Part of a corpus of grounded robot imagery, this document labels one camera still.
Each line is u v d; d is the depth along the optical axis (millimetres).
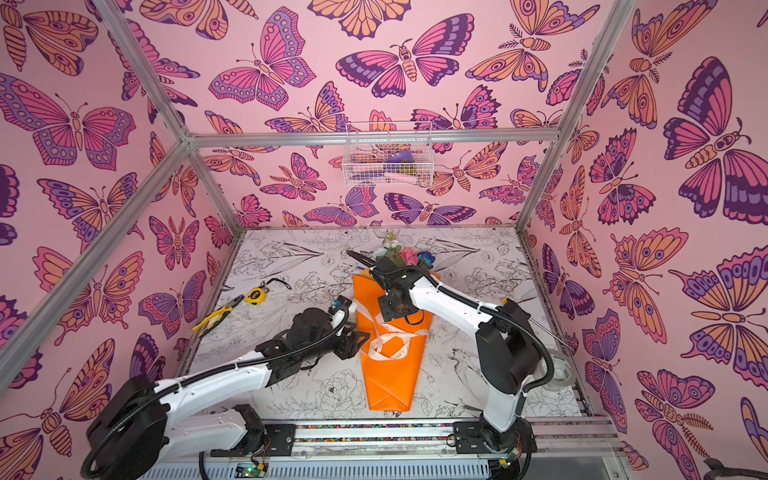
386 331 878
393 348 840
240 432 613
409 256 1036
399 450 730
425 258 1042
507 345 462
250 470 723
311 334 630
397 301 619
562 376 831
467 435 732
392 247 1086
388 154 951
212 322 947
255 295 992
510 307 489
